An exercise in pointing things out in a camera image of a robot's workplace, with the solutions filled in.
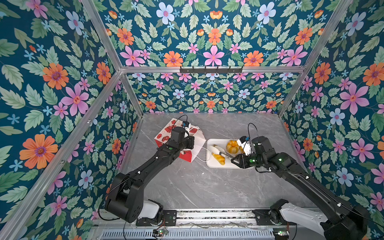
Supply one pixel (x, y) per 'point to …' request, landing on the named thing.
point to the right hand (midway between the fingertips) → (233, 159)
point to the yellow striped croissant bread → (232, 147)
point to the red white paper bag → (187, 155)
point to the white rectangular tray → (212, 162)
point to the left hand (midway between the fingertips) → (194, 133)
